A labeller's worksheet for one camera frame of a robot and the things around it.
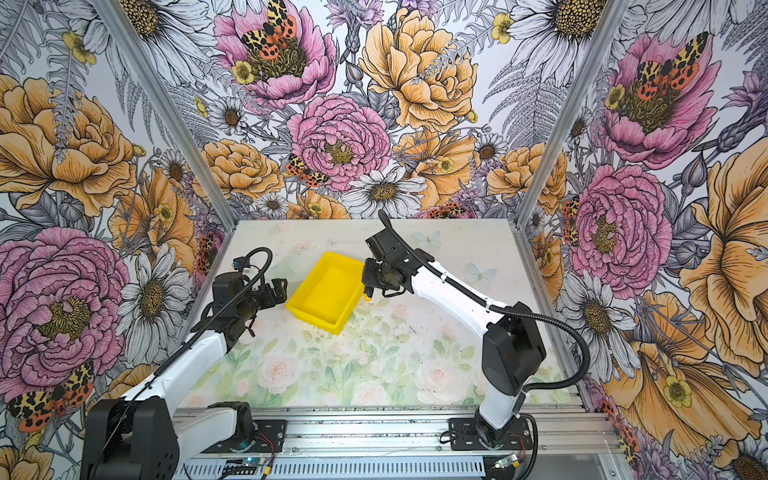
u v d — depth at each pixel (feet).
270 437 2.41
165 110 2.88
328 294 3.29
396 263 2.07
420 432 2.50
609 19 2.38
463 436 2.40
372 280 2.45
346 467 2.13
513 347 1.47
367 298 2.67
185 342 1.76
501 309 1.56
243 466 2.34
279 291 2.61
